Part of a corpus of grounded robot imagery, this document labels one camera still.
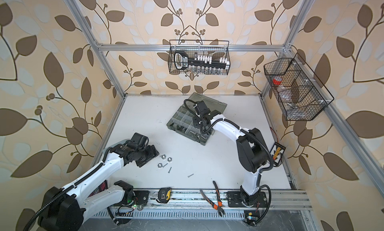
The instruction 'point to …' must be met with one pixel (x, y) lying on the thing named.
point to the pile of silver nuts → (163, 157)
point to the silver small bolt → (169, 171)
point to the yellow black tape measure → (164, 195)
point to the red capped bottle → (277, 80)
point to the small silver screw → (188, 176)
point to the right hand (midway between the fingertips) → (198, 122)
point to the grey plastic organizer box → (182, 122)
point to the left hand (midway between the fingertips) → (156, 154)
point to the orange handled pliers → (220, 207)
